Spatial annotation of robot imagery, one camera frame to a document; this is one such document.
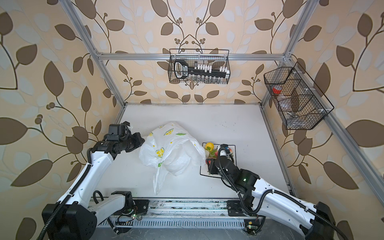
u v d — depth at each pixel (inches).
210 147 35.6
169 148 29.7
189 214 29.0
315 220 16.2
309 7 27.9
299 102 29.3
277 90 34.4
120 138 24.2
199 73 34.0
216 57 35.9
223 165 22.0
